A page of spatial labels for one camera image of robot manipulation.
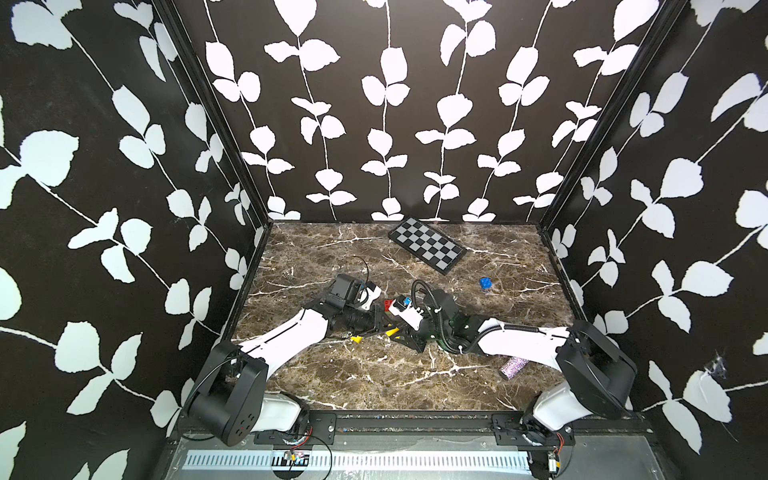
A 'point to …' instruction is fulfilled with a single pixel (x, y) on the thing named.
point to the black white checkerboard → (436, 250)
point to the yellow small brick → (392, 331)
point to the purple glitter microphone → (511, 367)
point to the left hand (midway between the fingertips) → (394, 324)
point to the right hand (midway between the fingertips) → (392, 330)
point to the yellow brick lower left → (358, 339)
